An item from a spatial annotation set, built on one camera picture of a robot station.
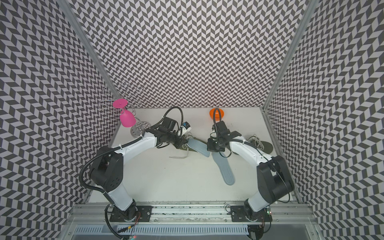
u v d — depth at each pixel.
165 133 0.71
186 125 0.79
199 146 0.90
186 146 0.88
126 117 0.85
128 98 0.83
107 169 0.46
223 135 0.63
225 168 0.89
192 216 0.74
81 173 0.43
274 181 0.43
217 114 1.12
